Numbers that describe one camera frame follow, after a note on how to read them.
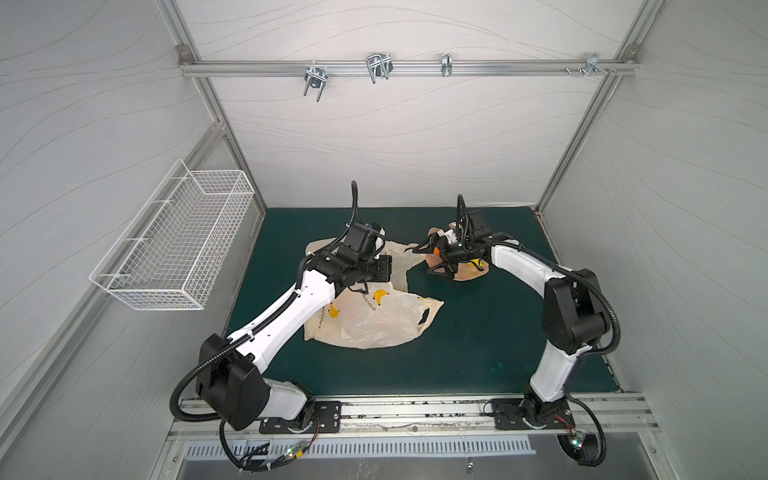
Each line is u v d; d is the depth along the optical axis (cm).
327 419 74
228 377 39
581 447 72
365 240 60
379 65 77
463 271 99
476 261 78
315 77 79
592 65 76
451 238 86
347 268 55
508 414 73
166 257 67
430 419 75
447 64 78
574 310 49
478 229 75
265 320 44
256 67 76
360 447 70
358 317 79
